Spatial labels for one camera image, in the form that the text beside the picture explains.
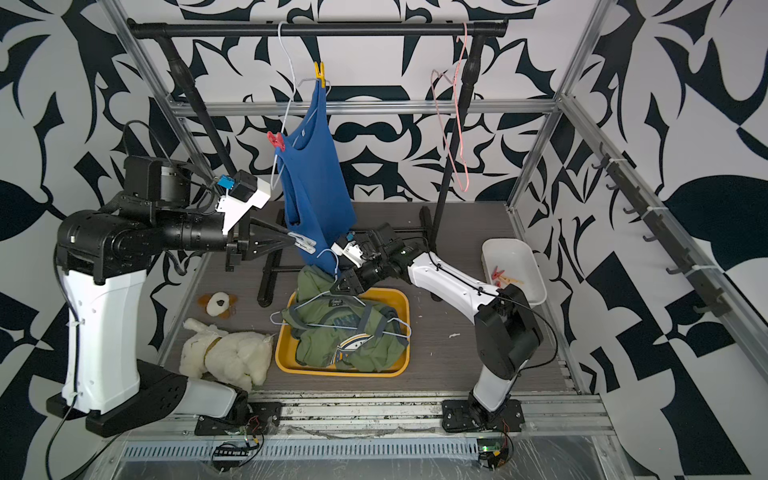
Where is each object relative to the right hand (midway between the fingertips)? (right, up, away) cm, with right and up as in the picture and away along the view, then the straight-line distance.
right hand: (336, 284), depth 77 cm
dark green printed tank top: (+1, -12, +1) cm, 12 cm away
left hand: (-4, +13, -25) cm, 29 cm away
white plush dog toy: (-22, -17, -4) cm, 28 cm away
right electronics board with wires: (+38, -38, -6) cm, 54 cm away
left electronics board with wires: (-25, -41, -4) cm, 48 cm away
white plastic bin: (+54, +3, +27) cm, 61 cm away
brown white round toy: (-38, -8, +14) cm, 41 cm away
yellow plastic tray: (-15, -19, +6) cm, 25 cm away
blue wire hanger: (-2, -2, -2) cm, 3 cm away
